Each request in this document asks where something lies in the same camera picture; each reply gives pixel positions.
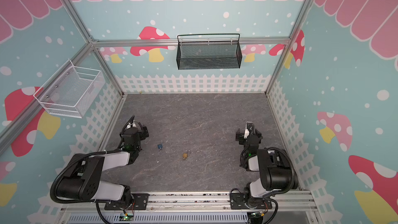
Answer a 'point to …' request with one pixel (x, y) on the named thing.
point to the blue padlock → (159, 146)
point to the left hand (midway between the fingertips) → (136, 129)
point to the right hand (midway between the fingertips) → (247, 128)
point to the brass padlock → (185, 156)
